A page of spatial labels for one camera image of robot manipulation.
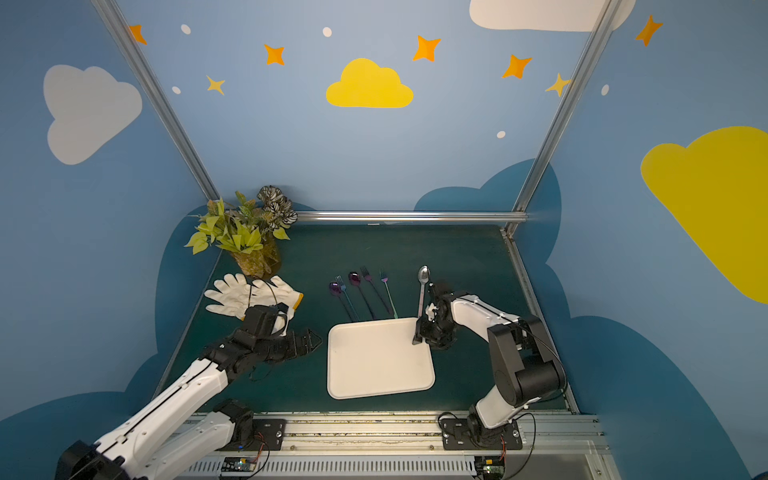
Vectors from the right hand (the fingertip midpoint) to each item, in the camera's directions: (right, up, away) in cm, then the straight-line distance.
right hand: (423, 340), depth 90 cm
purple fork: (-18, +18, +17) cm, 30 cm away
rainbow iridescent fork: (-12, +17, +16) cm, 27 cm away
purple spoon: (-29, +14, +11) cm, 34 cm away
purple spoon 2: (-23, +18, +14) cm, 32 cm away
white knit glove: (-64, +12, +11) cm, 66 cm away
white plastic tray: (-14, -6, +1) cm, 15 cm away
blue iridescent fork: (-27, +14, +13) cm, 33 cm away
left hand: (-32, +3, -9) cm, 33 cm away
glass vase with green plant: (-56, +34, +5) cm, 66 cm away
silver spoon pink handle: (+2, +19, +16) cm, 25 cm away
